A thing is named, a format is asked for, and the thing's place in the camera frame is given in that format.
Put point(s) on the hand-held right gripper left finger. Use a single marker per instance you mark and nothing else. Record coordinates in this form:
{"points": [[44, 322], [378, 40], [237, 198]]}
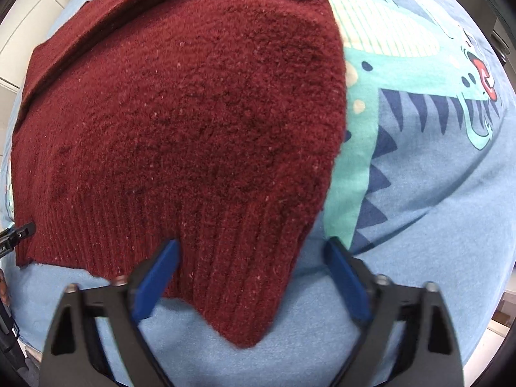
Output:
{"points": [[155, 282]]}

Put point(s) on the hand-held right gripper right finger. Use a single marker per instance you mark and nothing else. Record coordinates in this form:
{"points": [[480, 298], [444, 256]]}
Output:
{"points": [[348, 282]]}

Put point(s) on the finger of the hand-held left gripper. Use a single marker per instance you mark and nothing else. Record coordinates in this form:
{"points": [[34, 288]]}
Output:
{"points": [[16, 236]]}

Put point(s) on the dark red knit sweater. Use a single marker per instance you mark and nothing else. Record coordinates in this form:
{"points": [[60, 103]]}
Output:
{"points": [[181, 129]]}

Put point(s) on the blue printed bedsheet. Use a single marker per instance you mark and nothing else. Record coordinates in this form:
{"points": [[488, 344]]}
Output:
{"points": [[423, 209]]}

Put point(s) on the white wardrobe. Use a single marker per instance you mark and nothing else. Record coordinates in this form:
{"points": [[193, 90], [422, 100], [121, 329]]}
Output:
{"points": [[36, 12]]}

